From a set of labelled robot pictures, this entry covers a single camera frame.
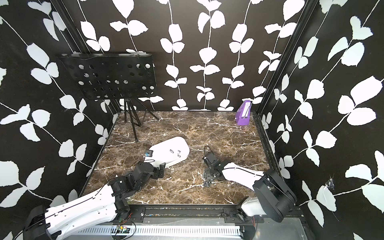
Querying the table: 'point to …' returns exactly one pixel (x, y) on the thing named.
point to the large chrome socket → (171, 151)
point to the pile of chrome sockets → (208, 180)
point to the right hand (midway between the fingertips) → (209, 170)
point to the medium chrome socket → (179, 156)
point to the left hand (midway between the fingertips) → (159, 161)
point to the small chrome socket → (179, 151)
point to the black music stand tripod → (126, 101)
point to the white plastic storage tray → (170, 152)
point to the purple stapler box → (243, 113)
